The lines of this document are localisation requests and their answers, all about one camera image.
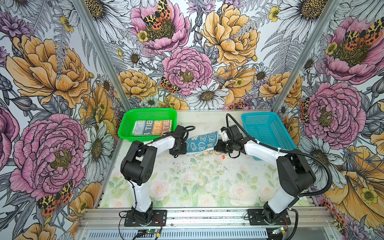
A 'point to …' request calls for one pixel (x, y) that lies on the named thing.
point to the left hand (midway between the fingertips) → (180, 155)
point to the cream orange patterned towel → (154, 127)
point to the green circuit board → (152, 230)
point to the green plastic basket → (126, 125)
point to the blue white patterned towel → (201, 142)
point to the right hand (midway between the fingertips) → (215, 151)
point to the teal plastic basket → (268, 127)
